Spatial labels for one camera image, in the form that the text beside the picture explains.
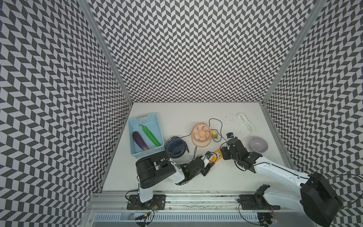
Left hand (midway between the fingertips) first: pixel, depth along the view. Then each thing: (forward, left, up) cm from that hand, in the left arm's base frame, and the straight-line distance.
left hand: (209, 162), depth 87 cm
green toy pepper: (+19, +40, +1) cm, 44 cm away
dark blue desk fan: (+5, +21, +10) cm, 24 cm away
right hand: (+5, -9, +5) cm, 11 cm away
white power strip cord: (+26, -32, +2) cm, 41 cm away
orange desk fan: (+15, +5, +7) cm, 17 cm away
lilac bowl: (+11, -34, +1) cm, 36 cm away
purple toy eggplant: (+15, +47, +2) cm, 50 cm away
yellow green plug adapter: (+17, -5, +5) cm, 18 cm away
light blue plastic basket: (+19, +43, -1) cm, 47 cm away
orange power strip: (+3, -5, +2) cm, 6 cm away
